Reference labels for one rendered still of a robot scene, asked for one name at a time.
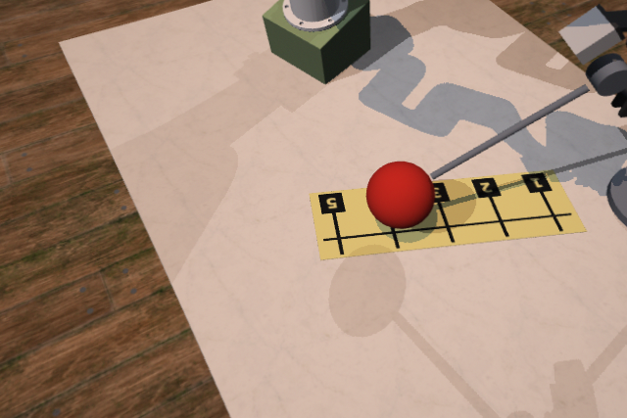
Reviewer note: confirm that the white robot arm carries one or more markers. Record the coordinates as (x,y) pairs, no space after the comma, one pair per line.
(588,36)

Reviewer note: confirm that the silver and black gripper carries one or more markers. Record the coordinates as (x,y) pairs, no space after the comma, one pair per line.
(618,102)

